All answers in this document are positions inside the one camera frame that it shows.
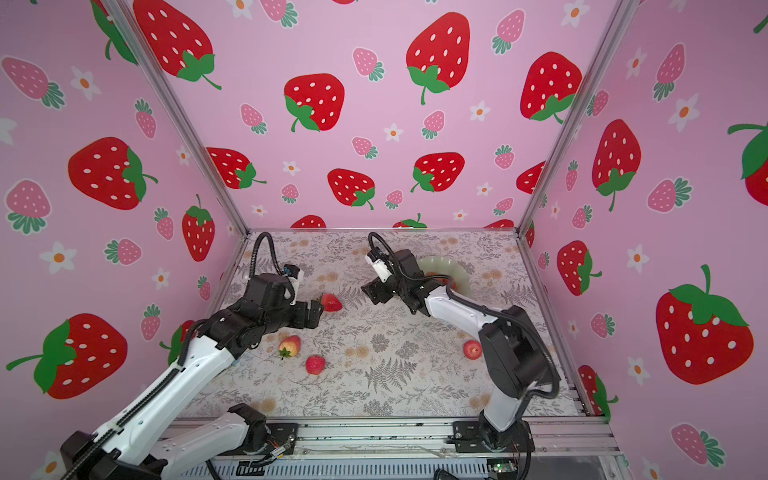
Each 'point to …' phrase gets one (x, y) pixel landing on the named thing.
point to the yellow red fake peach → (289, 346)
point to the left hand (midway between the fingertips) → (309, 303)
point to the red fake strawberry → (331, 302)
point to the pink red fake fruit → (315, 364)
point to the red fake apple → (472, 349)
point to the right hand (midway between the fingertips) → (371, 278)
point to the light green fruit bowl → (451, 267)
